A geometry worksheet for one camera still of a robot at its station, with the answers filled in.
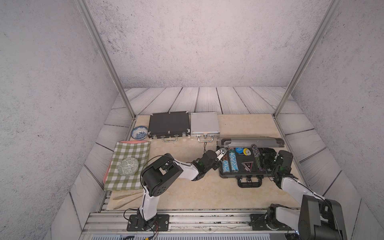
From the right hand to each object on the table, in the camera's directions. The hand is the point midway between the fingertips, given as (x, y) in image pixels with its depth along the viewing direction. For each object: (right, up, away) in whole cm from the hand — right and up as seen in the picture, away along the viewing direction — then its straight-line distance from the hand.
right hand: (260, 148), depth 87 cm
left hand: (-21, -5, +4) cm, 22 cm away
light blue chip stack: (-20, -10, -1) cm, 22 cm away
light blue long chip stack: (-15, -8, 0) cm, 18 cm away
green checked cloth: (-83, -19, -1) cm, 85 cm away
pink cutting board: (-80, +2, +18) cm, 82 cm away
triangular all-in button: (-6, -10, +1) cm, 12 cm away
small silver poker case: (-31, +13, +21) cm, 39 cm away
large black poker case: (-4, -7, +4) cm, 10 cm away
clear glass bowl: (-78, -12, +4) cm, 79 cm away
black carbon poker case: (-56, +13, +22) cm, 62 cm away
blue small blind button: (-10, -2, +7) cm, 12 cm away
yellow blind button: (-6, -3, +6) cm, 9 cm away
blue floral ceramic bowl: (-77, +8, +21) cm, 80 cm away
